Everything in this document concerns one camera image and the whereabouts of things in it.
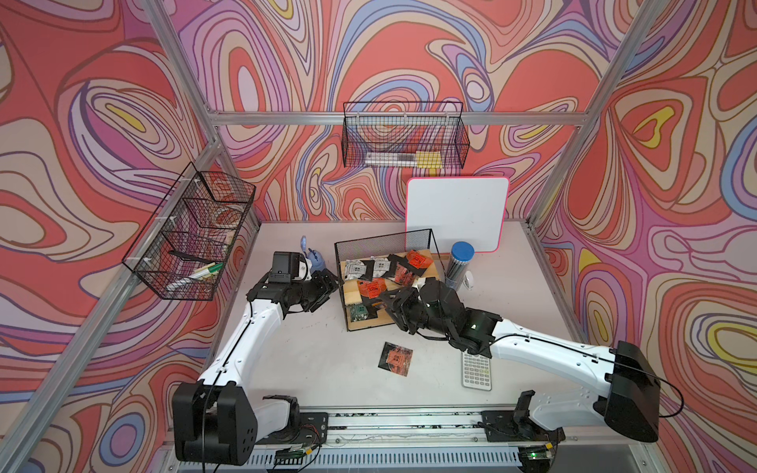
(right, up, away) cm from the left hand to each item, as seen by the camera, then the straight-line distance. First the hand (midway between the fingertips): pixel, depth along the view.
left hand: (340, 287), depth 81 cm
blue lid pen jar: (+36, +9, +5) cm, 37 cm away
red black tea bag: (+9, 0, -1) cm, 9 cm away
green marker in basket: (-30, +6, -9) cm, 32 cm away
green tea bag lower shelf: (+4, -10, +12) cm, 16 cm away
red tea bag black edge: (+16, -21, +3) cm, 27 cm away
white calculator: (+39, -24, +1) cm, 45 cm away
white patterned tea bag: (+4, +5, +3) cm, 7 cm away
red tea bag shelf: (+22, +8, +5) cm, 24 cm away
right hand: (+11, -4, -9) cm, 15 cm away
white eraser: (+41, 0, +18) cm, 45 cm away
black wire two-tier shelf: (+9, +5, +4) cm, 11 cm away
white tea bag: (+11, +5, +4) cm, 13 cm away
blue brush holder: (-11, +7, +17) cm, 21 cm away
